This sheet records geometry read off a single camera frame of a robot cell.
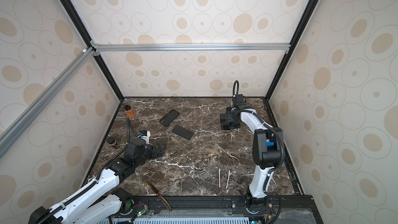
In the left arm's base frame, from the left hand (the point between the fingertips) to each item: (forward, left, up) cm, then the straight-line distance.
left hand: (164, 144), depth 81 cm
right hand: (+22, -41, -4) cm, 46 cm away
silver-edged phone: (+15, -8, -13) cm, 22 cm away
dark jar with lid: (+4, +31, -3) cm, 31 cm away
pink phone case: (+23, -35, -14) cm, 44 cm away
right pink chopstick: (-14, -34, -11) cm, 39 cm away
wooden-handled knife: (-26, -4, -11) cm, 29 cm away
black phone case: (+25, +4, -13) cm, 28 cm away
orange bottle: (+26, +28, -6) cm, 39 cm away
